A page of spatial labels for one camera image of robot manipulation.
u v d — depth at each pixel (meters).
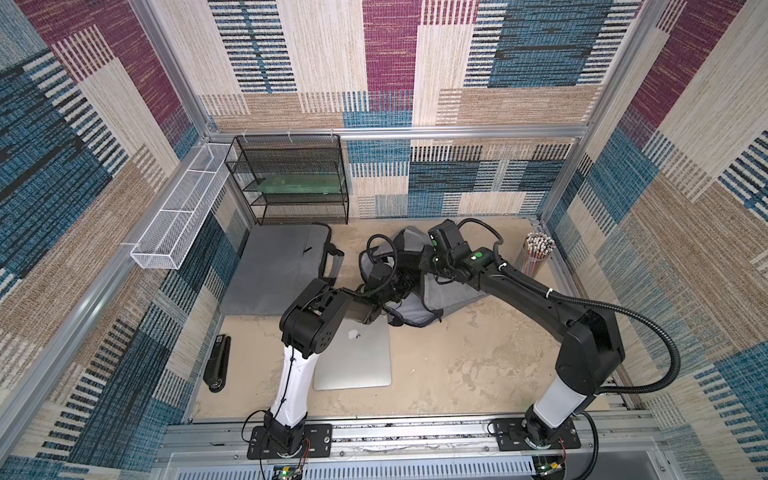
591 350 0.44
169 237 0.93
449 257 0.64
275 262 1.05
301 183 0.95
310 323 0.57
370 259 0.94
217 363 0.83
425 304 0.82
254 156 1.02
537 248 0.89
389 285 0.81
